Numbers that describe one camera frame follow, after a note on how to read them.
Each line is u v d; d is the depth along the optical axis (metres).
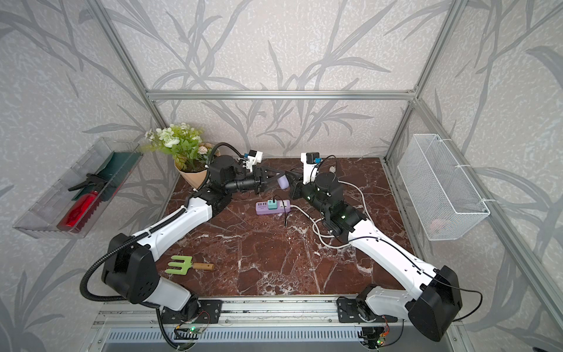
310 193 0.61
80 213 0.59
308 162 0.59
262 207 0.97
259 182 0.65
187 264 0.84
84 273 0.39
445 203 0.61
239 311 0.75
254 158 0.72
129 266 0.42
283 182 0.70
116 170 0.77
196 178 0.93
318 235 0.90
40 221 0.57
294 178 0.64
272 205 0.95
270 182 0.68
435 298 0.38
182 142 0.87
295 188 0.61
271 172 0.68
